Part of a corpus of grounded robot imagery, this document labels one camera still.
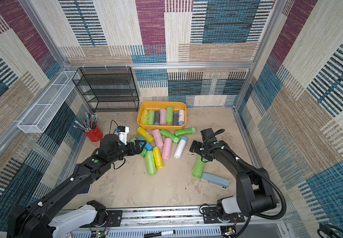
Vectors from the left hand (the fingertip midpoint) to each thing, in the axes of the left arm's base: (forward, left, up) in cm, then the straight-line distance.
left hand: (141, 142), depth 78 cm
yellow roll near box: (+19, +4, -16) cm, 25 cm away
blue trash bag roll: (-3, -3, 0) cm, 4 cm away
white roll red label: (+32, -23, -16) cm, 42 cm away
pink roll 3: (+7, -13, -17) cm, 23 cm away
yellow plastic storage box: (+44, -5, -15) cm, 47 cm away
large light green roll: (+32, -1, -15) cm, 35 cm away
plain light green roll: (+34, -14, -15) cm, 40 cm away
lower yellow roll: (0, -7, -17) cm, 19 cm away
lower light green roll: (-3, -3, -17) cm, 18 cm away
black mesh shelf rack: (+46, +30, 0) cm, 55 cm away
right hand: (+1, -32, -14) cm, 34 cm away
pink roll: (+32, -9, -16) cm, 37 cm away
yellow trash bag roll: (+31, +4, -14) cm, 35 cm away
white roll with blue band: (+7, -21, -17) cm, 28 cm away
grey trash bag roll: (+31, -19, -16) cm, 39 cm away
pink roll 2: (+14, -6, -16) cm, 23 cm away
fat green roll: (-6, -31, -17) cm, 36 cm away
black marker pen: (-37, -10, -20) cm, 43 cm away
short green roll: (+13, -17, -16) cm, 27 cm away
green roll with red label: (+20, -29, -16) cm, 38 cm away
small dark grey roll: (+29, -5, -15) cm, 33 cm away
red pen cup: (+14, +33, -12) cm, 38 cm away
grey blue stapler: (-17, -42, -15) cm, 48 cm away
